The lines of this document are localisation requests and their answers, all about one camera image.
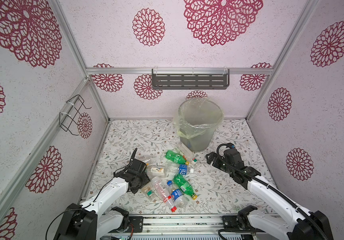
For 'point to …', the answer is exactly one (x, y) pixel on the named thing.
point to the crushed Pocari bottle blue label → (173, 169)
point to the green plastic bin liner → (196, 116)
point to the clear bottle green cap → (148, 191)
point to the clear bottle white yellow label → (156, 170)
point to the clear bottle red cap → (163, 191)
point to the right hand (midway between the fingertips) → (211, 156)
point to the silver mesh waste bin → (201, 143)
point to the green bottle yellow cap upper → (176, 157)
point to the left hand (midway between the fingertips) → (145, 184)
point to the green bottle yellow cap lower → (181, 182)
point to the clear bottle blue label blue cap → (177, 196)
